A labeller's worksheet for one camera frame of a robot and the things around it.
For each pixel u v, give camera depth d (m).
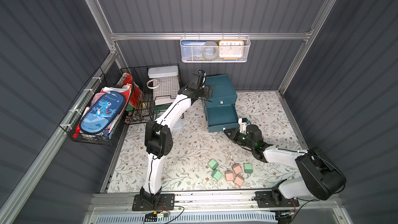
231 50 0.89
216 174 0.80
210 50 0.89
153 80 1.00
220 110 0.95
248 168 0.83
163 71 1.02
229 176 0.81
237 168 0.83
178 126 0.99
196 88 0.71
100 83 0.79
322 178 0.44
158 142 0.55
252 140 0.70
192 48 0.83
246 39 0.89
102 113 0.65
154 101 0.91
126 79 1.04
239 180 0.78
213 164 0.83
